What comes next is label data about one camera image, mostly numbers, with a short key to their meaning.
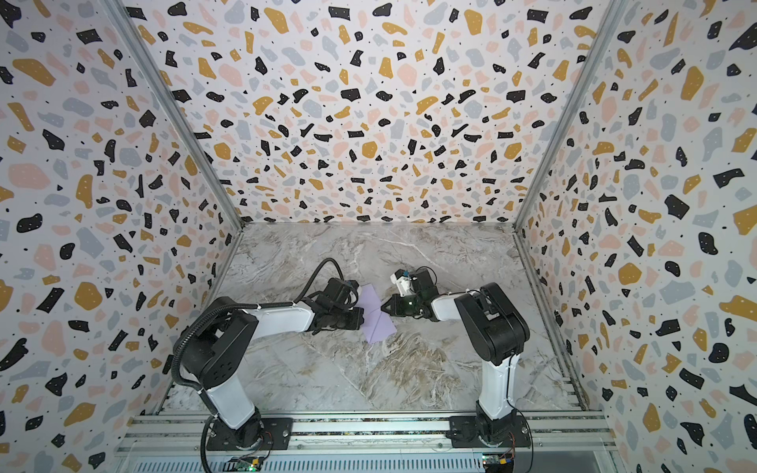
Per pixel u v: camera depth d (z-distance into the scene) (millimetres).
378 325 931
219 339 502
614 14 715
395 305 861
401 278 920
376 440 732
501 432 672
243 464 702
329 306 747
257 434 677
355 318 839
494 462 715
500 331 514
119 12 688
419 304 791
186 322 952
